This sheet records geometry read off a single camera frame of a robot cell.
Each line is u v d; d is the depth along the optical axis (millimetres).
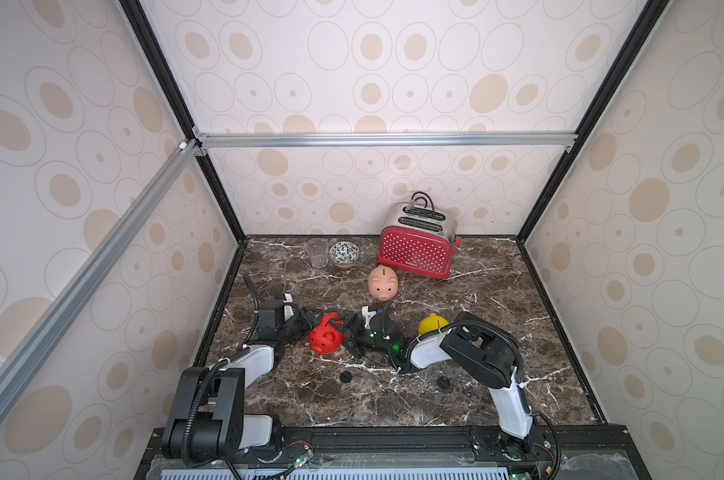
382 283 960
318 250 1117
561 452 729
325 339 832
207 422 430
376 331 727
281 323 740
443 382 833
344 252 1129
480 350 536
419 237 968
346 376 853
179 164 807
